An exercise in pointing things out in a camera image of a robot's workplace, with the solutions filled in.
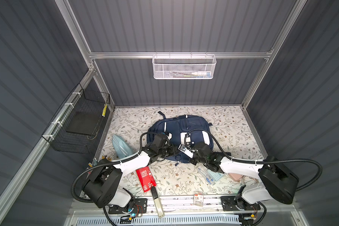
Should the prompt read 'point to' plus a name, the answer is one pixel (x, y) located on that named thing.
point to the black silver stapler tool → (155, 194)
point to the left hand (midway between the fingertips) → (180, 150)
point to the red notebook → (146, 178)
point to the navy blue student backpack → (185, 130)
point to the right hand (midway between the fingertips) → (187, 150)
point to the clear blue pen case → (206, 175)
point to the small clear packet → (198, 198)
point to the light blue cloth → (121, 148)
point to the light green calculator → (216, 175)
